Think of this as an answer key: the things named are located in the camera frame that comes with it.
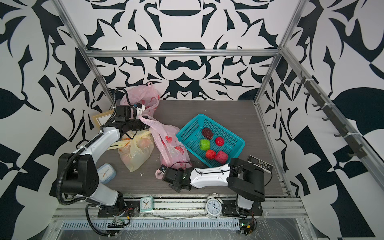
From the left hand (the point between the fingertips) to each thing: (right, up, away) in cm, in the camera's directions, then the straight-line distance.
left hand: (152, 119), depth 88 cm
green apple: (+31, -15, +2) cm, 34 cm away
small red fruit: (+34, -20, -1) cm, 39 cm away
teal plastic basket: (+36, -15, +9) cm, 40 cm away
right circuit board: (+49, -50, -17) cm, 72 cm away
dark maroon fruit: (+33, -9, +9) cm, 35 cm away
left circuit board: (-11, -46, -20) cm, 51 cm away
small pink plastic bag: (+13, -17, -9) cm, 23 cm away
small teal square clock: (+1, -41, -13) cm, 43 cm away
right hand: (+13, -32, -4) cm, 35 cm away
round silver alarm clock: (+33, -41, -16) cm, 55 cm away
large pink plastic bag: (-11, +18, +24) cm, 31 cm away
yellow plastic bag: (-8, -16, -4) cm, 18 cm away
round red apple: (+40, -13, +5) cm, 42 cm away
